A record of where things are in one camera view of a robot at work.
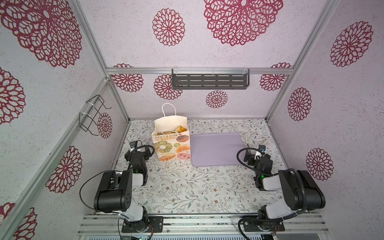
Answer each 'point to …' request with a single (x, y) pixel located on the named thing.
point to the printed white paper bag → (171, 138)
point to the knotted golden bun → (180, 129)
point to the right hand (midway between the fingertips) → (256, 149)
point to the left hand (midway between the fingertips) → (137, 150)
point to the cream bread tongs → (246, 137)
